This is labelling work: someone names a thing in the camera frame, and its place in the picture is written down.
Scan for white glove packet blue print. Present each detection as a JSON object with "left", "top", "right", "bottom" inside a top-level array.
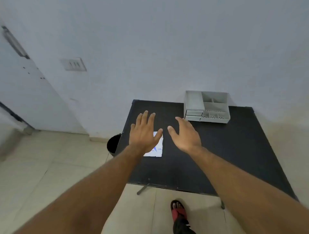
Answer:
[{"left": 144, "top": 131, "right": 164, "bottom": 158}]

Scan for white door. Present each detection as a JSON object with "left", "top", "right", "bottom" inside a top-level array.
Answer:
[{"left": 0, "top": 19, "right": 88, "bottom": 135}]

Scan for black trousers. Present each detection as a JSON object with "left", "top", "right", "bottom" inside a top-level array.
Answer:
[{"left": 173, "top": 216, "right": 196, "bottom": 234}]

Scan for grey plastic organiser tray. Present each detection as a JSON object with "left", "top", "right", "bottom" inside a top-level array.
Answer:
[{"left": 184, "top": 90, "right": 231, "bottom": 124}]

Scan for person's left forearm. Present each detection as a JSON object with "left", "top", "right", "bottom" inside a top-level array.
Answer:
[{"left": 13, "top": 145, "right": 147, "bottom": 234}]

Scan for white wall switch plate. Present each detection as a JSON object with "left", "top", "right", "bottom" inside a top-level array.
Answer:
[{"left": 60, "top": 57, "right": 87, "bottom": 72}]

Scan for person's right forearm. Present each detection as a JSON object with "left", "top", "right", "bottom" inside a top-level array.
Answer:
[{"left": 190, "top": 146, "right": 309, "bottom": 234}]

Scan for grey door handle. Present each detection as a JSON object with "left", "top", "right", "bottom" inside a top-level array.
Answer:
[{"left": 1, "top": 26, "right": 30, "bottom": 60}]

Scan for red sandal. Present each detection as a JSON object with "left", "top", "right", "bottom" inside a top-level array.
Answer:
[{"left": 171, "top": 199, "right": 189, "bottom": 223}]

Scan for black trash bin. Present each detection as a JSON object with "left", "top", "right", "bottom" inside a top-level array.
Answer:
[{"left": 107, "top": 134, "right": 122, "bottom": 157}]

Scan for person's right hand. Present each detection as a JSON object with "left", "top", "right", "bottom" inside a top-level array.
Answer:
[{"left": 167, "top": 116, "right": 203, "bottom": 155}]

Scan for person's left hand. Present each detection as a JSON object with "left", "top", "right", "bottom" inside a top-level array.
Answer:
[{"left": 128, "top": 110, "right": 164, "bottom": 156}]

